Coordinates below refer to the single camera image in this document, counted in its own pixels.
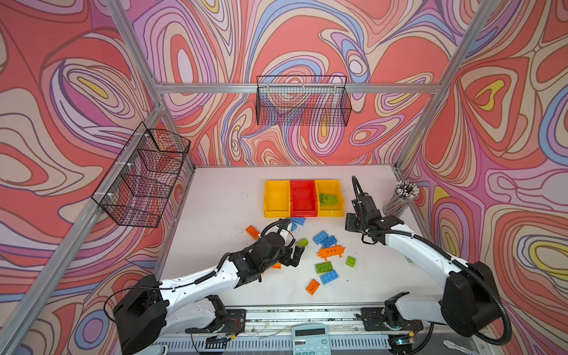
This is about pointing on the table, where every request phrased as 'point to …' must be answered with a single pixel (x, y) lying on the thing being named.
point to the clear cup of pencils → (404, 191)
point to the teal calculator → (310, 339)
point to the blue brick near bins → (299, 220)
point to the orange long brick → (277, 265)
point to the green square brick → (326, 200)
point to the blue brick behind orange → (293, 226)
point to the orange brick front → (313, 287)
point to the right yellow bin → (330, 187)
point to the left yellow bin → (276, 200)
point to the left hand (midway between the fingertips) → (297, 246)
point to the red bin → (303, 198)
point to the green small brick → (350, 261)
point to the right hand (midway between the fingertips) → (355, 226)
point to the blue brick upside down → (328, 242)
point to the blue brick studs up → (319, 237)
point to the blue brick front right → (328, 277)
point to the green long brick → (335, 200)
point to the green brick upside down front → (323, 267)
